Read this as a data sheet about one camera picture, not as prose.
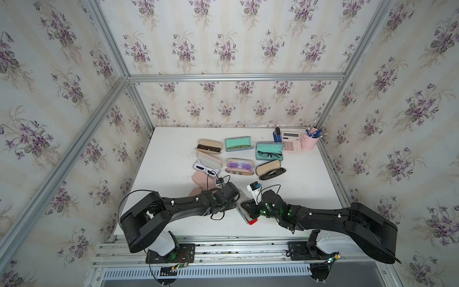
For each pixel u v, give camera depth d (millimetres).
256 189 735
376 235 423
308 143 1065
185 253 721
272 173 957
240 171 956
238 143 1094
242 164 987
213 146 1077
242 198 860
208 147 1075
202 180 949
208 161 999
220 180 791
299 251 735
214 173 976
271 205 625
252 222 789
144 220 461
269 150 1067
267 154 1063
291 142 1110
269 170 969
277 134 1142
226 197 674
